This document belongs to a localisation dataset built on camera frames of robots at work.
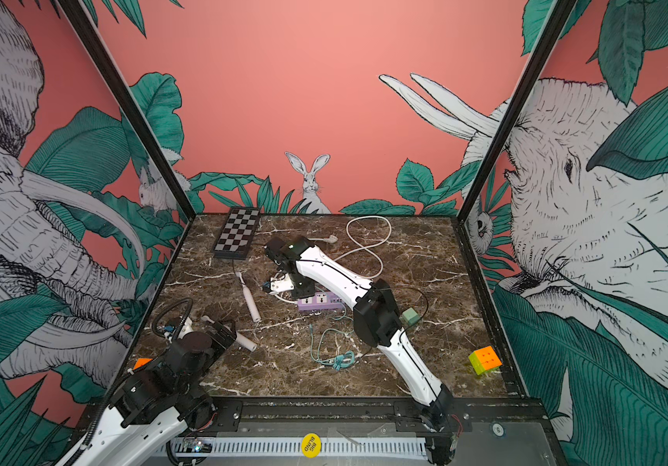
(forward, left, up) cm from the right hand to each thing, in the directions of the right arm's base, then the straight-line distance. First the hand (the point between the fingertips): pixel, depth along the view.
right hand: (306, 282), depth 90 cm
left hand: (-17, +18, +4) cm, 25 cm away
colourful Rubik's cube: (-22, -52, -6) cm, 57 cm away
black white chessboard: (+25, +30, -5) cm, 39 cm away
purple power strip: (-3, -4, -6) cm, 8 cm away
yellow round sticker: (-42, -4, -9) cm, 43 cm away
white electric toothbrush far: (-2, +20, -7) cm, 21 cm away
